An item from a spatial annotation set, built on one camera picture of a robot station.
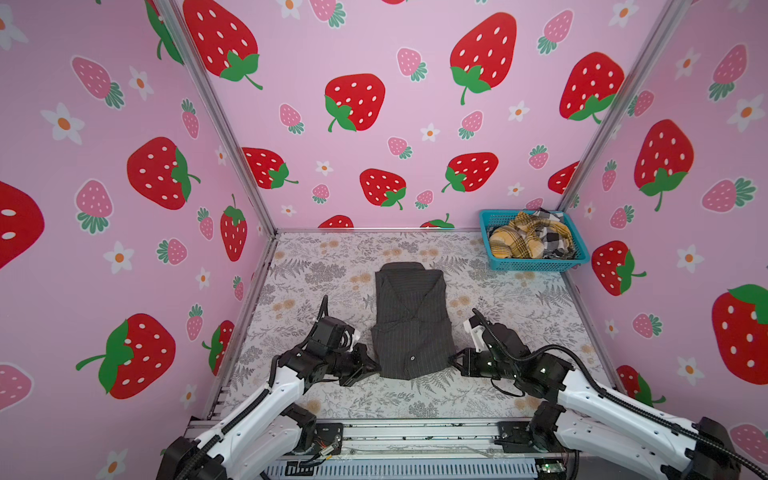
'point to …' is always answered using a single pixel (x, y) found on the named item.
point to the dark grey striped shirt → (412, 329)
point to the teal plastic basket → (493, 219)
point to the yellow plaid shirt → (522, 238)
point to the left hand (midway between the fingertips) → (382, 367)
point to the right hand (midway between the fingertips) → (445, 362)
